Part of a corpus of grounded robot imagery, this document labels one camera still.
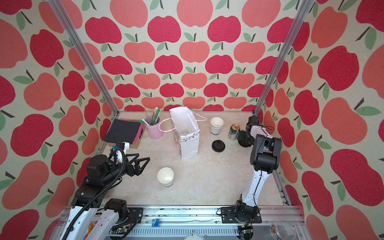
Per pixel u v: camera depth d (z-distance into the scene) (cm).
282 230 69
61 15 71
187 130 104
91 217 47
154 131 100
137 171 60
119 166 61
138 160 61
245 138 90
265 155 56
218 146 99
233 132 98
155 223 70
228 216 73
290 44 82
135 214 75
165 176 85
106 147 101
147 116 98
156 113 95
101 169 52
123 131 105
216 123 101
